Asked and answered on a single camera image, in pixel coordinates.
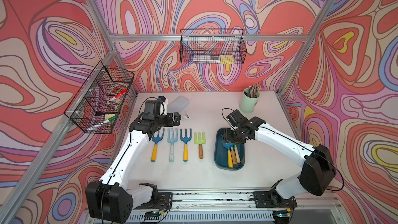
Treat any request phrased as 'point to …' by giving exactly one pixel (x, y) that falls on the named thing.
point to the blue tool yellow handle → (228, 145)
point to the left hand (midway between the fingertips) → (174, 117)
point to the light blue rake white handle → (172, 140)
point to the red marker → (121, 93)
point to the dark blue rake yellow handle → (185, 139)
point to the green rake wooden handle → (200, 142)
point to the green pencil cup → (249, 99)
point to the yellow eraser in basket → (227, 59)
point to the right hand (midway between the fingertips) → (229, 143)
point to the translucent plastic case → (180, 104)
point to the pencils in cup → (253, 90)
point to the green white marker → (103, 122)
